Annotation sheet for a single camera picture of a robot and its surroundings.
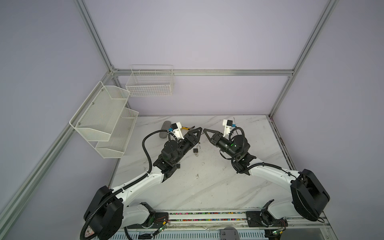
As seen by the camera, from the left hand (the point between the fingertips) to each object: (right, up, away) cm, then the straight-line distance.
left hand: (202, 130), depth 71 cm
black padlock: (-3, -14, +30) cm, 33 cm away
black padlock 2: (-14, -23, +22) cm, 35 cm away
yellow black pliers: (-10, +1, +40) cm, 41 cm away
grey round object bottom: (+13, -49, -2) cm, 50 cm away
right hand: (0, -1, +1) cm, 1 cm away
